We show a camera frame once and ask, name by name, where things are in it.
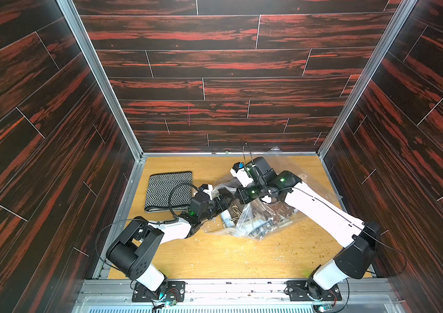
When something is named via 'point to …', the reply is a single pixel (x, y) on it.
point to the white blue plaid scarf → (255, 227)
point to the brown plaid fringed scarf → (265, 210)
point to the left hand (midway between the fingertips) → (232, 202)
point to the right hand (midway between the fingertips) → (239, 191)
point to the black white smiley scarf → (262, 229)
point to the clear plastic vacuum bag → (253, 220)
